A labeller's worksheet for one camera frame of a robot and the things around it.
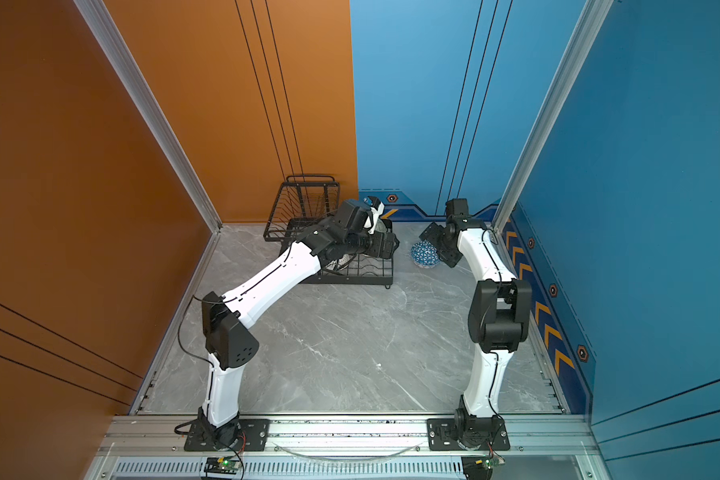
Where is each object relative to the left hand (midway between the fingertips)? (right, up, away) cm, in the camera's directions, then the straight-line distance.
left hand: (388, 237), depth 81 cm
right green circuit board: (+23, -53, -12) cm, 59 cm away
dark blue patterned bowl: (+15, -5, +28) cm, 32 cm away
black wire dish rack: (-29, +14, +24) cm, 40 cm away
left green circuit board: (-40, -55, -10) cm, 69 cm away
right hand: (+14, -3, +15) cm, 21 cm away
